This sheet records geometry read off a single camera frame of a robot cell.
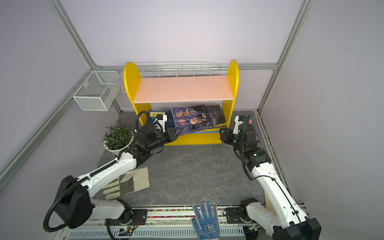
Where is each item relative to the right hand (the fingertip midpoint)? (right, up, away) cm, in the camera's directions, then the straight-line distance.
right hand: (223, 131), depth 75 cm
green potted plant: (-59, -3, +9) cm, 59 cm away
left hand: (-20, 0, 0) cm, 20 cm away
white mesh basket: (-78, +24, +19) cm, 84 cm away
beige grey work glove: (-48, -28, +10) cm, 57 cm away
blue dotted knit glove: (-9, -46, -4) cm, 47 cm away
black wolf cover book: (-2, +10, +17) cm, 19 cm away
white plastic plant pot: (-60, -12, +9) cm, 62 cm away
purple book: (-17, +6, +5) cm, 19 cm away
